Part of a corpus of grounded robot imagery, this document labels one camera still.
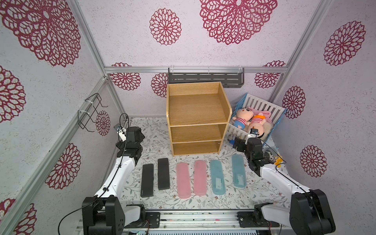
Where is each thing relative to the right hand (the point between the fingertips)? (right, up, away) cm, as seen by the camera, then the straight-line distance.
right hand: (245, 141), depth 88 cm
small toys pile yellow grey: (+21, -12, +4) cm, 25 cm away
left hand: (-67, +3, -5) cm, 67 cm away
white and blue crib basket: (+26, +19, +16) cm, 36 cm away
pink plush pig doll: (+4, +15, +15) cm, 22 cm away
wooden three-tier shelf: (-29, +15, -9) cm, 34 cm away
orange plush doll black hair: (+13, +12, +11) cm, 21 cm away
